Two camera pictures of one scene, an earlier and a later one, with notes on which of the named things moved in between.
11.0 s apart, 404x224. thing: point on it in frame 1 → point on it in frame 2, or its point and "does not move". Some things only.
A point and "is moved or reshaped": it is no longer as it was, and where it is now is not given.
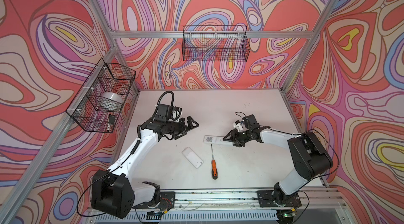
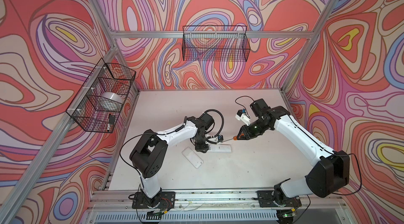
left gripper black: (183, 130) → (204, 148)
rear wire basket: (218, 43) does not move
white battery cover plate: (192, 157) does not move
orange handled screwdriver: (214, 172) is moved or reshaped
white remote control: (216, 139) → (220, 148)
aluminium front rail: (238, 200) does not move
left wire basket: (96, 106) does not move
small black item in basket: (111, 119) does not move
